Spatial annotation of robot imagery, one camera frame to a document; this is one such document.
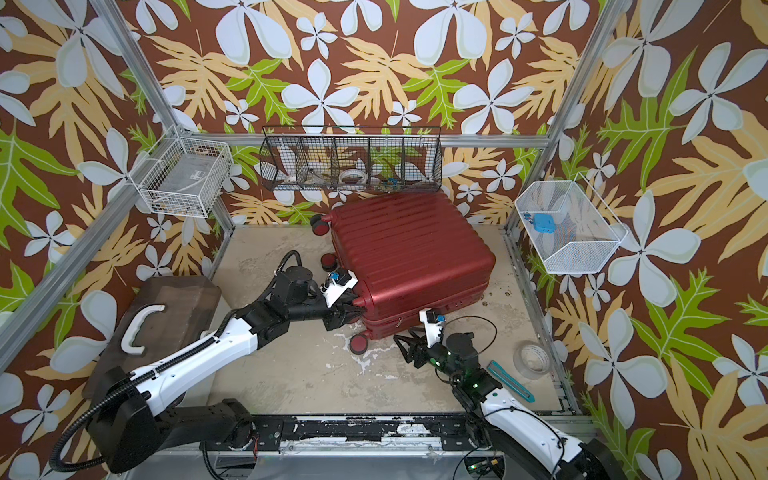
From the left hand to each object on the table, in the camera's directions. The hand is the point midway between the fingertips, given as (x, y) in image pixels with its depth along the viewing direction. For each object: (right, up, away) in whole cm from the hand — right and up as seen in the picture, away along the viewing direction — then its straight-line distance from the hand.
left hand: (359, 297), depth 75 cm
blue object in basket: (+53, +20, +10) cm, 58 cm away
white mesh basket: (+59, +18, +7) cm, 62 cm away
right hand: (+11, -11, +4) cm, 16 cm away
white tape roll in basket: (-4, +37, +24) cm, 44 cm away
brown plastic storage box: (-49, -4, 0) cm, 49 cm away
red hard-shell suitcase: (+14, +11, +9) cm, 20 cm away
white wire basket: (-53, +35, +11) cm, 64 cm away
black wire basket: (-5, +43, +23) cm, 49 cm away
